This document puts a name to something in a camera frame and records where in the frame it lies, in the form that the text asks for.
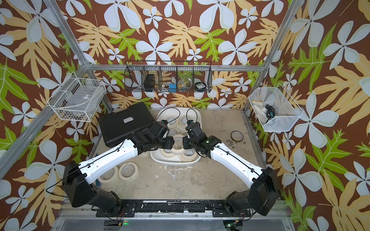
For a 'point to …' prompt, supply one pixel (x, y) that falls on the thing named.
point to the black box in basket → (149, 83)
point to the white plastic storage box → (177, 156)
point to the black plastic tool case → (116, 127)
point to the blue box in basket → (172, 88)
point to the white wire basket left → (77, 98)
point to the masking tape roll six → (183, 120)
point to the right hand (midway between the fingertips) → (183, 139)
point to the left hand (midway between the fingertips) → (172, 140)
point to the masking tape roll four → (128, 171)
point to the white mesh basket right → (276, 110)
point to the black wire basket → (168, 76)
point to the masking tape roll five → (170, 118)
